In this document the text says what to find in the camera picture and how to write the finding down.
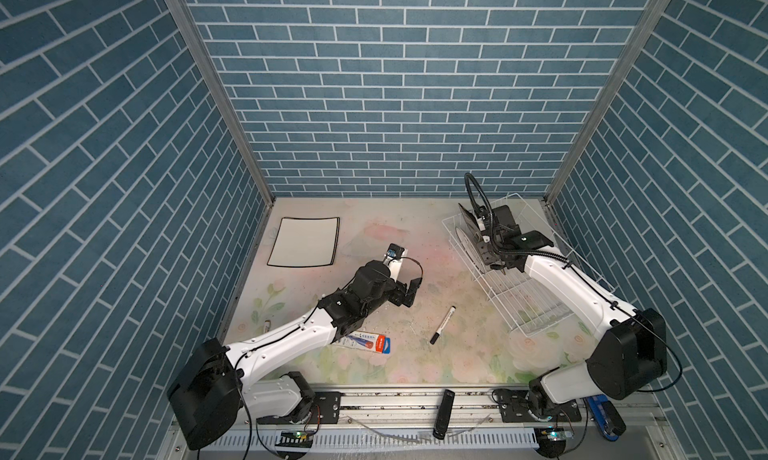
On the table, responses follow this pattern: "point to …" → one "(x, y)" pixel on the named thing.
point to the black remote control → (444, 414)
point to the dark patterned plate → (466, 233)
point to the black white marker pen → (442, 325)
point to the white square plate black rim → (305, 242)
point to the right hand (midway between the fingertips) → (491, 239)
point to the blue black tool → (607, 418)
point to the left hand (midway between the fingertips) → (408, 273)
